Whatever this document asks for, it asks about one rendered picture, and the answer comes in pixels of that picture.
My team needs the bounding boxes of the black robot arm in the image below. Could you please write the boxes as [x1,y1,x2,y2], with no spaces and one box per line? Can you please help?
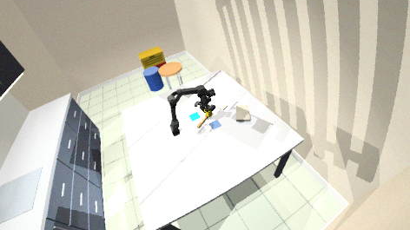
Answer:
[167,85,215,136]

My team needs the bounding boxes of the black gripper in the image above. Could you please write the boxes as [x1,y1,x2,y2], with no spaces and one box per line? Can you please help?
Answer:
[194,99,216,113]

